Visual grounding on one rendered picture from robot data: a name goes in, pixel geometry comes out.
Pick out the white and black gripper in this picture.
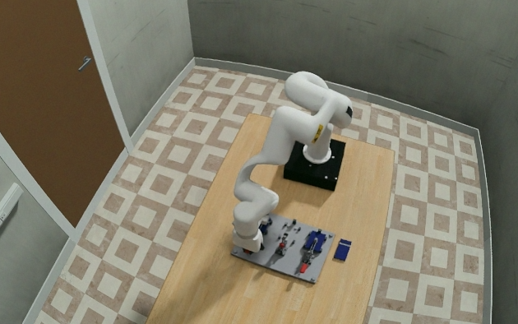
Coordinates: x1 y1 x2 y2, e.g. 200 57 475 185
232 227 264 255

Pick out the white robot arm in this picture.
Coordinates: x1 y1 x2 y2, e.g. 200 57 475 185
232 72 353 239

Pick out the blue part with slot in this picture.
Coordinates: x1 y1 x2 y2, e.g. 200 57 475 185
334 239 352 261

